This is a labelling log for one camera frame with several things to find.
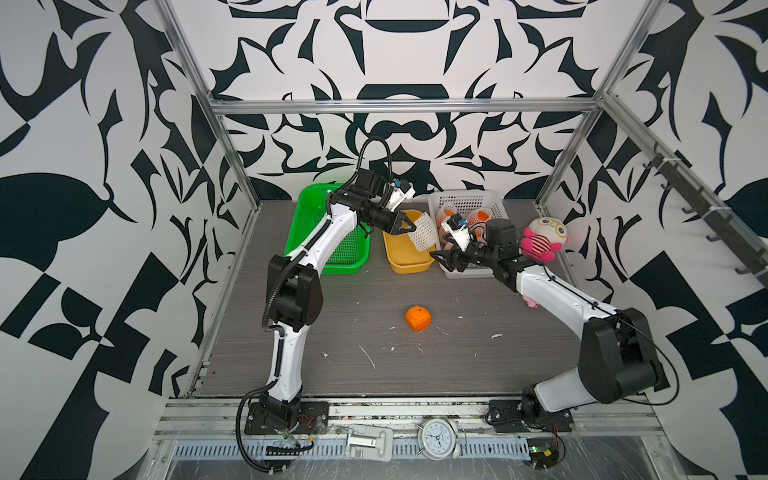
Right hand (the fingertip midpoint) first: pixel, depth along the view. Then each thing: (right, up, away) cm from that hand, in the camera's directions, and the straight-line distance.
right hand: (438, 239), depth 85 cm
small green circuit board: (+22, -50, -14) cm, 56 cm away
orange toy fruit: (-6, -22, +1) cm, 23 cm away
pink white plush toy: (+38, 0, +17) cm, 42 cm away
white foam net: (-4, +1, 0) cm, 4 cm away
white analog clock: (-3, -45, -17) cm, 48 cm away
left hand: (-8, +5, +2) cm, 9 cm away
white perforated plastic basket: (+15, +14, +26) cm, 33 cm away
